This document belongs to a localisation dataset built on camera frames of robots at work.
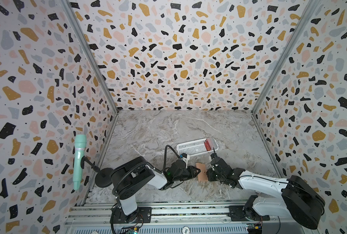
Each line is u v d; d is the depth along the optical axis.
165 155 0.72
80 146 0.62
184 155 0.84
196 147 1.00
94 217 0.75
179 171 0.69
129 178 0.48
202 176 0.84
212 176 0.78
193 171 0.85
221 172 0.67
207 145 0.97
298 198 0.43
